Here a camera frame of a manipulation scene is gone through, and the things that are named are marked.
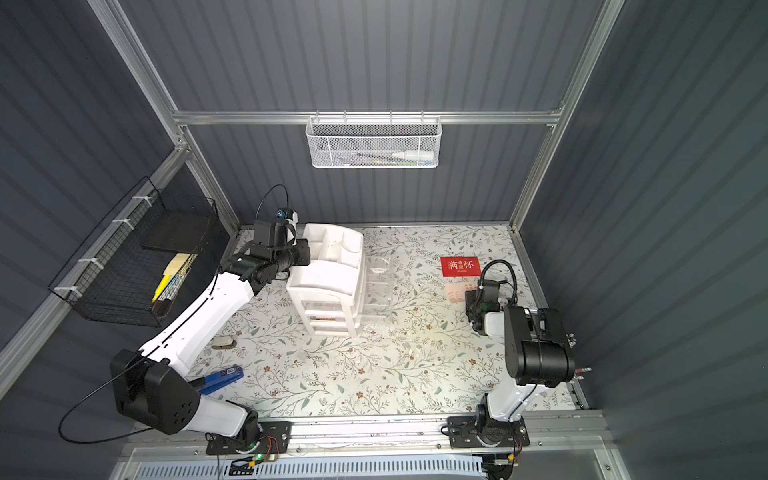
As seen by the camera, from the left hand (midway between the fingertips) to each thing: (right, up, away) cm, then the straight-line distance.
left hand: (310, 247), depth 81 cm
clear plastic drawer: (+18, -15, +20) cm, 31 cm away
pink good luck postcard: (+45, -14, +21) cm, 51 cm away
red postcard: (+48, -6, +27) cm, 55 cm away
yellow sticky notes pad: (-33, -5, -6) cm, 34 cm away
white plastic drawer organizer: (+7, -11, -7) cm, 15 cm away
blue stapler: (-24, -36, -2) cm, 43 cm away
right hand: (+50, -15, +17) cm, 55 cm away
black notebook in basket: (-36, +5, 0) cm, 37 cm away
